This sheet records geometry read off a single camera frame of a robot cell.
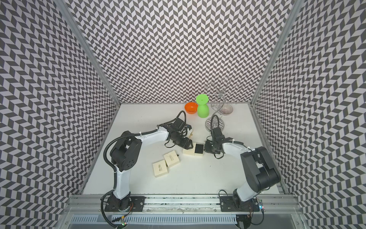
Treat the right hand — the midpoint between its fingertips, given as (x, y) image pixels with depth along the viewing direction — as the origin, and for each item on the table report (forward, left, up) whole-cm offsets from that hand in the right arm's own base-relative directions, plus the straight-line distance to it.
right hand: (205, 151), depth 92 cm
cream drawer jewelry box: (+7, +10, +11) cm, 16 cm away
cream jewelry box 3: (-6, +22, +2) cm, 23 cm away
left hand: (+3, +12, +2) cm, 12 cm away
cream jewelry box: (0, +5, +3) cm, 6 cm away
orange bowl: (+36, +9, +2) cm, 38 cm away
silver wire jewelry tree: (+20, -9, +31) cm, 39 cm away
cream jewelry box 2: (-12, +28, +3) cm, 30 cm away
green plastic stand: (+18, +2, +22) cm, 28 cm away
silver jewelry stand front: (+22, -8, +3) cm, 23 cm away
